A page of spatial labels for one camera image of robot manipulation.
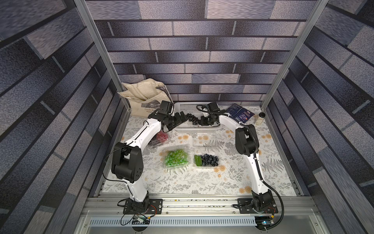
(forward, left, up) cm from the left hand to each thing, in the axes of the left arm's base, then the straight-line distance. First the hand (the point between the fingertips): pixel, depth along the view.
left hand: (180, 142), depth 79 cm
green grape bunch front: (-5, +5, -12) cm, 13 cm away
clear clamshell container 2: (+5, -17, -17) cm, 25 cm away
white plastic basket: (+23, -4, -17) cm, 29 cm away
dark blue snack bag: (+34, -44, -13) cm, 57 cm away
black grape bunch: (+27, -9, -14) cm, 31 cm away
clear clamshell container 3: (+8, +18, -14) cm, 25 cm away
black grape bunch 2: (-5, -16, -11) cm, 20 cm away
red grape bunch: (+11, +13, -12) cm, 21 cm away
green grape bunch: (-4, +1, -11) cm, 12 cm away
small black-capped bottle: (+29, -58, -9) cm, 65 cm away
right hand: (-6, -15, -10) cm, 19 cm away
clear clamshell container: (+6, +10, -19) cm, 22 cm away
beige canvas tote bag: (+41, +29, -3) cm, 51 cm away
